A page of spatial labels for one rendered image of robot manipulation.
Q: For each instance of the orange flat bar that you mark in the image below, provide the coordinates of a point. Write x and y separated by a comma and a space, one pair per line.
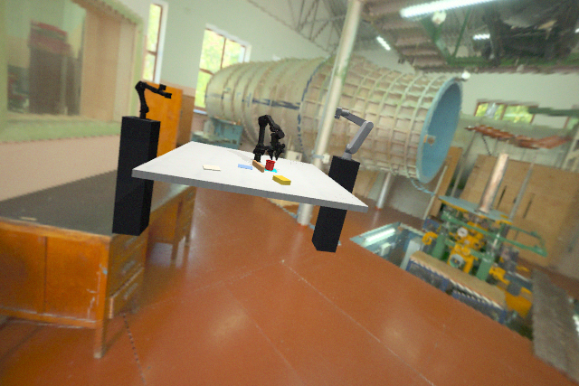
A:
258, 166

